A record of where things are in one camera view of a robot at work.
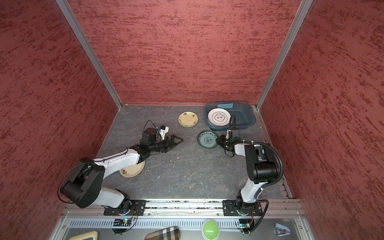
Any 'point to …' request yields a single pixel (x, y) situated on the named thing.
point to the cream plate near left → (133, 170)
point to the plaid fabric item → (172, 233)
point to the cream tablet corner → (94, 234)
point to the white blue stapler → (282, 230)
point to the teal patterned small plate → (206, 139)
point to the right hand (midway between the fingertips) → (215, 142)
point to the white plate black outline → (219, 117)
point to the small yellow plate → (188, 119)
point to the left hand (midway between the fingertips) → (180, 145)
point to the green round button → (210, 229)
